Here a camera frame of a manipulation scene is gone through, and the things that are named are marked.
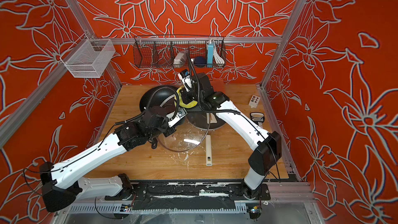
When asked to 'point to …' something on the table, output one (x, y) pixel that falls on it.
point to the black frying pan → (156, 96)
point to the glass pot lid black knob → (188, 133)
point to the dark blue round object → (200, 61)
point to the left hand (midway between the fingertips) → (176, 114)
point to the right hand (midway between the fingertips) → (177, 89)
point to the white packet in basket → (180, 60)
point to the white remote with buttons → (254, 101)
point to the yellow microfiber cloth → (181, 103)
